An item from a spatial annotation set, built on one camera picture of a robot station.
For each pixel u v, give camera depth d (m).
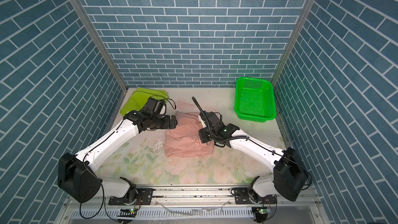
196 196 0.75
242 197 0.73
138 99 1.08
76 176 0.40
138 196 0.72
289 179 0.42
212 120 0.61
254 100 1.14
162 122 0.72
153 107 0.62
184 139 0.87
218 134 0.61
